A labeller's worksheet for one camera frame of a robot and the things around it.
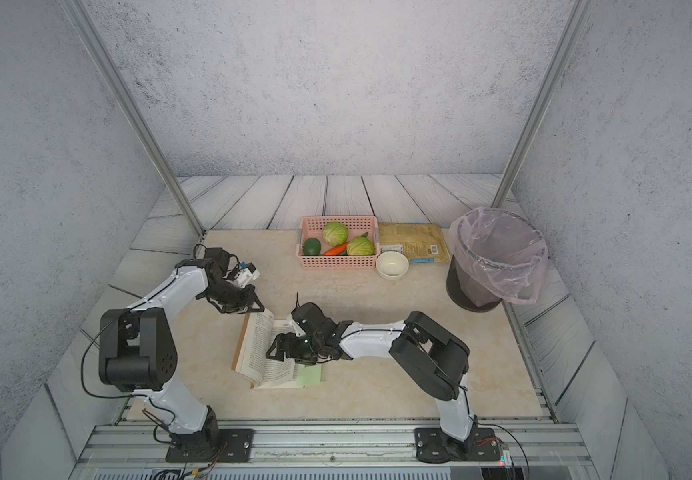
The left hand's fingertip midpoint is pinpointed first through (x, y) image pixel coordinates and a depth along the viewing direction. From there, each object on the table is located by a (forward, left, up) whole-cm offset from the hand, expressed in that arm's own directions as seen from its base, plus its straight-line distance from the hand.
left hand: (265, 307), depth 89 cm
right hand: (-16, -5, -1) cm, 16 cm away
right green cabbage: (+25, -29, -2) cm, 38 cm away
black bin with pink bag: (+13, -71, +6) cm, 72 cm away
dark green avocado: (+28, -11, -4) cm, 30 cm away
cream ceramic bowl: (+20, -40, -6) cm, 46 cm away
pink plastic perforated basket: (+39, -11, -5) cm, 40 cm away
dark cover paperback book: (-17, 0, +1) cm, 17 cm away
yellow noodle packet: (+31, -52, -6) cm, 61 cm away
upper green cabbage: (+31, -20, -1) cm, 37 cm away
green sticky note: (-18, -14, -6) cm, 23 cm away
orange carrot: (+28, -20, -6) cm, 35 cm away
